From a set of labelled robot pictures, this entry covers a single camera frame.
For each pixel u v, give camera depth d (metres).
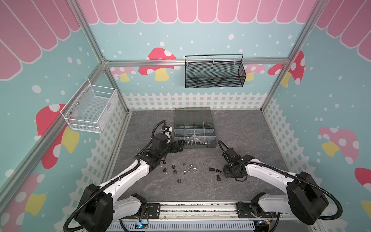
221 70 0.94
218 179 0.85
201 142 1.00
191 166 0.89
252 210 0.66
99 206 0.40
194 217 0.74
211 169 0.88
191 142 0.99
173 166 0.90
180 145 0.74
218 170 0.87
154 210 0.75
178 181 0.84
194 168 0.88
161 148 0.63
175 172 0.88
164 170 0.87
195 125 1.21
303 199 0.42
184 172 0.87
